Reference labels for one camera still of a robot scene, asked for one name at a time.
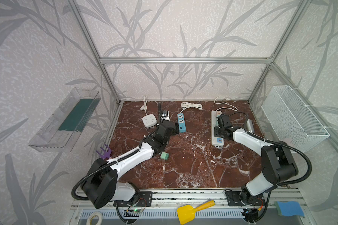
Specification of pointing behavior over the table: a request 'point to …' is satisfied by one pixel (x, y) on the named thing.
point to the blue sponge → (289, 208)
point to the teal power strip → (181, 123)
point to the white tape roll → (100, 219)
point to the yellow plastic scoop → (186, 213)
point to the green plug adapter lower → (164, 155)
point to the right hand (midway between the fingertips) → (218, 127)
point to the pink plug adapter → (218, 113)
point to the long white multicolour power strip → (215, 141)
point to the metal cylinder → (249, 126)
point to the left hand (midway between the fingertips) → (173, 118)
